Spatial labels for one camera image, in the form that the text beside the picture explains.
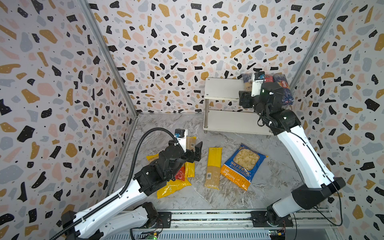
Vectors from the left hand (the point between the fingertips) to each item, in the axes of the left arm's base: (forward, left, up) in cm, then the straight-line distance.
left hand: (193, 139), depth 65 cm
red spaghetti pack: (-5, +8, -27) cm, 29 cm away
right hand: (+17, -24, +15) cm, 33 cm away
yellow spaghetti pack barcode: (0, +3, -29) cm, 29 cm away
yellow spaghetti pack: (0, -11, -32) cm, 34 cm away
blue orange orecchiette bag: (+1, -29, -30) cm, 41 cm away
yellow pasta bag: (-11, +13, -30) cm, 35 cm away
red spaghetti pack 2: (+42, -45, +3) cm, 61 cm away
